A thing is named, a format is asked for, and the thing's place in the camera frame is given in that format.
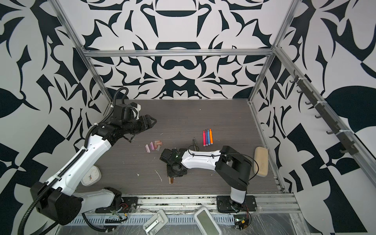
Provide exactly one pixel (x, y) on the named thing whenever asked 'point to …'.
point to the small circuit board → (241, 221)
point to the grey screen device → (206, 223)
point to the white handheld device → (155, 223)
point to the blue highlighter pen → (208, 137)
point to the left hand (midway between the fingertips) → (152, 119)
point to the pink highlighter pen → (204, 138)
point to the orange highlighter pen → (211, 136)
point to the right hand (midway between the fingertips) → (171, 175)
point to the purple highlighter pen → (206, 137)
